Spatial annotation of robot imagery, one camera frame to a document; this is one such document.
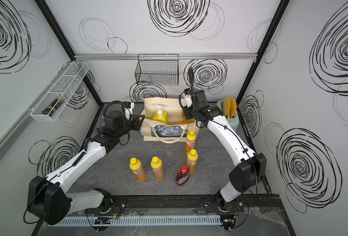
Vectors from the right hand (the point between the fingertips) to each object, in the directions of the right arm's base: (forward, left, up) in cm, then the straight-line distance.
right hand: (189, 107), depth 79 cm
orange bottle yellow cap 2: (-25, -1, -9) cm, 27 cm away
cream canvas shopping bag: (-6, +8, -14) cm, 18 cm away
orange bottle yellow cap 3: (-29, +16, -8) cm, 34 cm away
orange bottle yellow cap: (-14, -1, -11) cm, 18 cm away
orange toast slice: (+7, -27, -7) cm, 29 cm away
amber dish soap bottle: (-4, +3, -6) cm, 8 cm away
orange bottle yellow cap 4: (-30, +25, -8) cm, 40 cm away
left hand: (-5, +25, -2) cm, 26 cm away
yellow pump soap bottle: (-1, +17, -6) cm, 18 cm away
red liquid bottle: (-32, +3, -13) cm, 35 cm away
